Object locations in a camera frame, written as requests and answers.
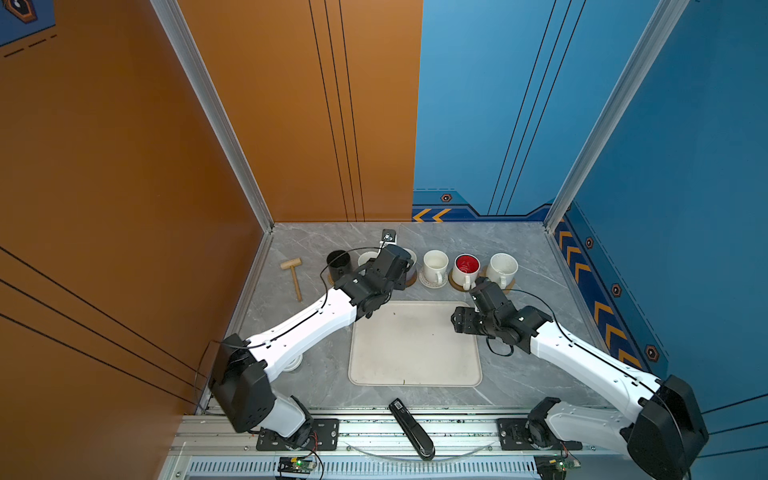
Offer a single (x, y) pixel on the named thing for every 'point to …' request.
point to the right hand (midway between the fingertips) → (460, 319)
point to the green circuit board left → (295, 465)
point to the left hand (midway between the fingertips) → (394, 262)
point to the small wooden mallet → (292, 264)
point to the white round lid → (295, 364)
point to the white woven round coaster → (422, 280)
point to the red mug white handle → (465, 270)
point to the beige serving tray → (413, 343)
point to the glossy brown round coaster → (410, 283)
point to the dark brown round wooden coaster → (450, 280)
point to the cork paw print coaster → (483, 273)
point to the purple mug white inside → (413, 256)
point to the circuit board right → (554, 467)
